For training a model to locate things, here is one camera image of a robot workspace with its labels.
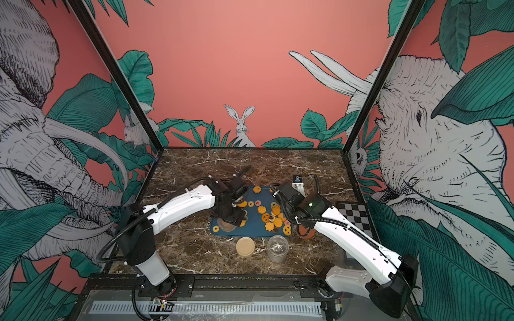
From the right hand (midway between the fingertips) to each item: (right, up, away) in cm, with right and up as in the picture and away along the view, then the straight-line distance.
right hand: (292, 202), depth 75 cm
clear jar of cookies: (-5, -21, +9) cm, 23 cm away
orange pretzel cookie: (-10, -10, +16) cm, 22 cm away
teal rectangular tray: (-15, -8, +18) cm, 25 cm away
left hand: (-23, -7, +6) cm, 25 cm away
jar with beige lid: (-26, -10, +2) cm, 28 cm away
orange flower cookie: (-8, -13, +13) cm, 20 cm away
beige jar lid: (-19, -20, +9) cm, 29 cm away
